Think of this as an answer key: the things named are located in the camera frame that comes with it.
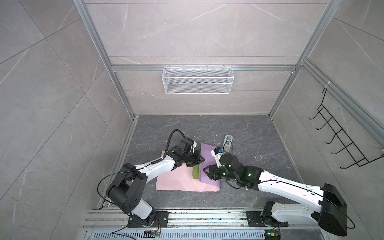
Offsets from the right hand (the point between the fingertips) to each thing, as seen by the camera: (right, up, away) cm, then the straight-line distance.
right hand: (206, 168), depth 76 cm
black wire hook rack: (+61, +8, -17) cm, 64 cm away
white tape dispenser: (+16, +8, +21) cm, 28 cm away
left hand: (0, +4, +8) cm, 9 cm away
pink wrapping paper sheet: (-14, -9, +9) cm, 19 cm away
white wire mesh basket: (-4, +54, +24) cm, 59 cm away
